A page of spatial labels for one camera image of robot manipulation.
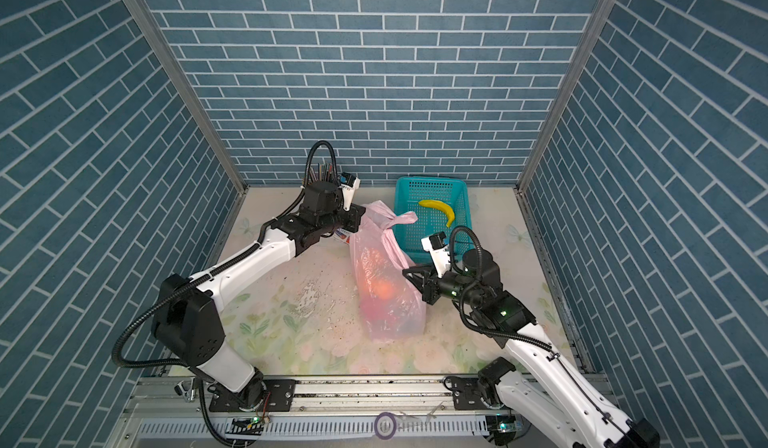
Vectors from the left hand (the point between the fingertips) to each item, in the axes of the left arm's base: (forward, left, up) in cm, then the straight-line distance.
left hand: (365, 208), depth 84 cm
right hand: (-21, -10, +2) cm, 23 cm away
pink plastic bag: (-25, -7, -9) cm, 28 cm away
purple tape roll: (-50, -4, -22) cm, 55 cm away
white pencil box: (-11, +5, +2) cm, 12 cm away
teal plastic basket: (+23, -14, -16) cm, 32 cm away
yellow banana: (+19, -27, -21) cm, 39 cm away
